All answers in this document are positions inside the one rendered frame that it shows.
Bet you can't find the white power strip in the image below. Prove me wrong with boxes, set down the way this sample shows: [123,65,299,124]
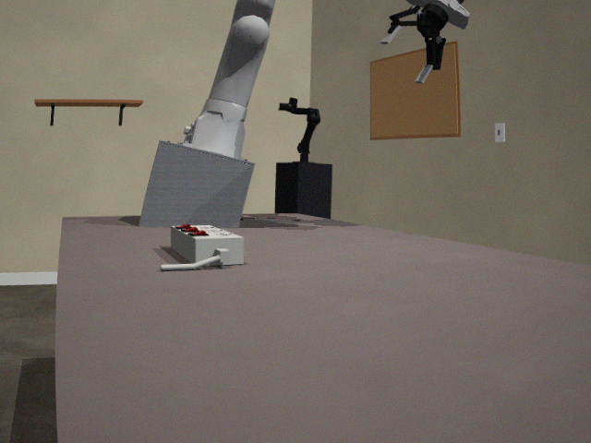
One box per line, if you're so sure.
[160,224,244,270]

